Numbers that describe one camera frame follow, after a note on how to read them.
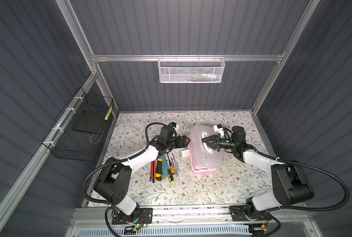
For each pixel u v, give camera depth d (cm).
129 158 50
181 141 77
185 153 93
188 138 83
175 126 81
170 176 85
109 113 82
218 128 81
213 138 78
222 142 76
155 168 89
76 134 72
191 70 123
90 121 77
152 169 89
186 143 80
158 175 86
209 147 80
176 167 90
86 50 84
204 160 74
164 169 89
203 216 74
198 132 85
